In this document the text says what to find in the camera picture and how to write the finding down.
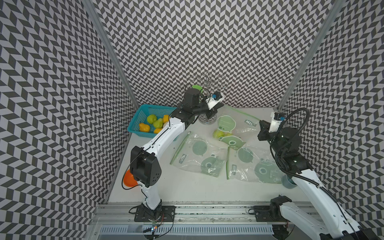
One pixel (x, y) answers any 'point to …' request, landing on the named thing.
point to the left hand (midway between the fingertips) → (220, 103)
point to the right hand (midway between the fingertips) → (261, 123)
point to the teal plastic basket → (138, 123)
